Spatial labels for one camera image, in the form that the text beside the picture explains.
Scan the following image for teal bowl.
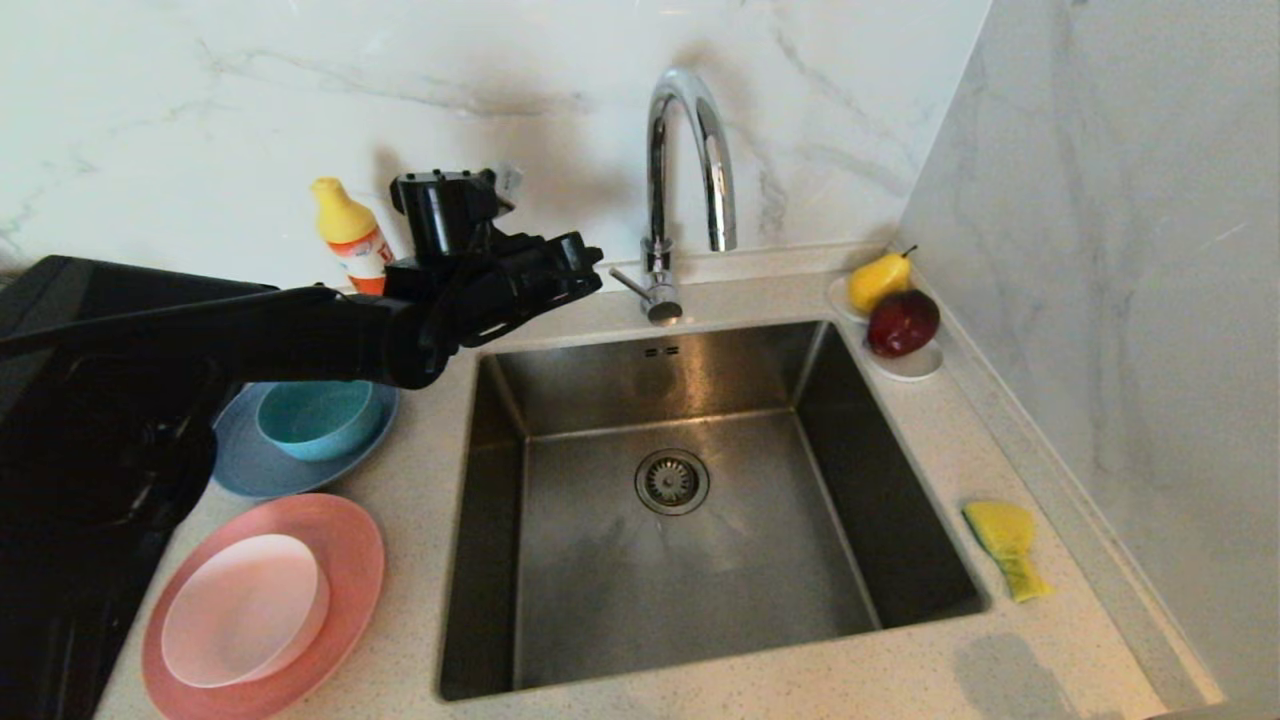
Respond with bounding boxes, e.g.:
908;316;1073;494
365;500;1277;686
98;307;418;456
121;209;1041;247
256;380;384;462

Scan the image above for pale pink bowl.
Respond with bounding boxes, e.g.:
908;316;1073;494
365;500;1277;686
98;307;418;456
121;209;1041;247
160;534;331;689

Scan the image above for yellow pear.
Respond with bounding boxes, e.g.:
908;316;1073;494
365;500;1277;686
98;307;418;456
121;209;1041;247
848;246;917;316

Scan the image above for pink plate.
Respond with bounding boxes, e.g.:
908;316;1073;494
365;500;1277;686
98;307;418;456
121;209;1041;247
141;494;386;720

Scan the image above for round metal drain strainer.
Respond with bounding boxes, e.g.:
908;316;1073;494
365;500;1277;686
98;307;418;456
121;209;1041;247
635;448;711;517

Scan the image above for grey-blue plate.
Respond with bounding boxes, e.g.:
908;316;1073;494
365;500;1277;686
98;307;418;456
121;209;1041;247
213;380;401;499

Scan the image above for orange detergent bottle yellow cap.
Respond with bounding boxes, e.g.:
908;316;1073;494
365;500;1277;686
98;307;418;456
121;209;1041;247
310;177;393;297

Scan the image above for stainless steel sink basin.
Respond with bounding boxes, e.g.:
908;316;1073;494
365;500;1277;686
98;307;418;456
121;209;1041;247
437;320;991;701

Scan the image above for small white dish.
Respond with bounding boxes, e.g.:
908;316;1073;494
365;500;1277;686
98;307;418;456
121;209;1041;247
826;276;944;383

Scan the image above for yellow green sponge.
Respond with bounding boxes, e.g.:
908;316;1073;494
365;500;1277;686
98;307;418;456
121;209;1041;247
962;500;1053;603

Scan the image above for dark red apple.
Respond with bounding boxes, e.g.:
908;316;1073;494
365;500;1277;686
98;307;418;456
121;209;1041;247
866;290;941;359

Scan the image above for chrome gooseneck faucet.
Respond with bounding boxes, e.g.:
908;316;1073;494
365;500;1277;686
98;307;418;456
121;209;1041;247
611;66;739;326

